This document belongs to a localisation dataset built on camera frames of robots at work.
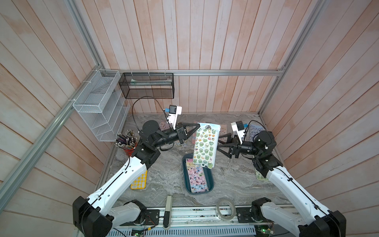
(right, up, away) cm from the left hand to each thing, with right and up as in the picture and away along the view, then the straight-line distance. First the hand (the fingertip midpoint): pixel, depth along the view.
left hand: (199, 129), depth 59 cm
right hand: (+8, -7, +6) cm, 12 cm away
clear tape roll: (+19, -44, +15) cm, 50 cm away
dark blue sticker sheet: (+46, -1, +52) cm, 69 cm away
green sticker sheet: (+3, -7, +2) cm, 8 cm away
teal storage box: (+8, -27, +29) cm, 40 cm away
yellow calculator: (-32, -32, +25) cm, 51 cm away
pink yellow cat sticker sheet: (+1, -29, +27) cm, 39 cm away
